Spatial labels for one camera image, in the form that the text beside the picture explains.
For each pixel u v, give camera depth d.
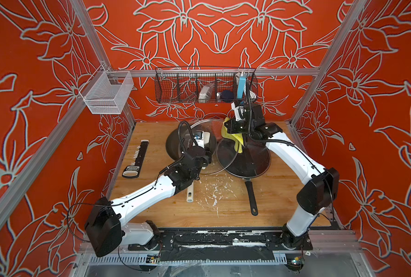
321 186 0.43
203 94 0.90
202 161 0.57
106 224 0.39
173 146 0.99
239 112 0.67
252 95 0.90
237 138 0.76
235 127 0.71
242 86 0.97
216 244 0.73
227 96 0.94
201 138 0.64
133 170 0.95
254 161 0.80
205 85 0.95
